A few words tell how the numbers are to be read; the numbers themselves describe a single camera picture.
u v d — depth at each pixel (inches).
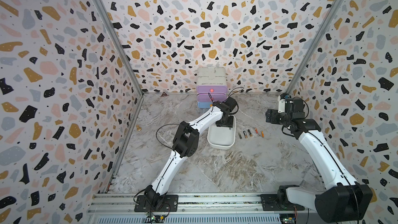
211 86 38.2
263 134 39.4
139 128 39.4
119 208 29.5
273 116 28.3
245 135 38.4
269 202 28.9
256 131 39.5
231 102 32.1
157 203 25.1
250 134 38.6
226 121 33.7
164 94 47.6
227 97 32.8
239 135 39.1
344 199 15.3
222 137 37.2
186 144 23.8
